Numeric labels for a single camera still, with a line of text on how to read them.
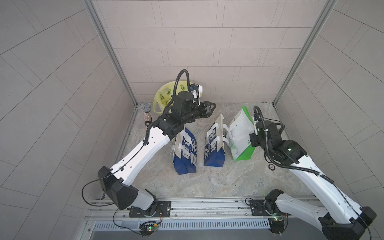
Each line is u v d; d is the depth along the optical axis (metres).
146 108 0.72
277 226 0.68
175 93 0.48
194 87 0.58
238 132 0.80
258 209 0.71
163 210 0.71
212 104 0.63
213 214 0.71
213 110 0.63
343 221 0.37
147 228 0.65
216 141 0.74
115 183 0.37
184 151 0.75
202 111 0.58
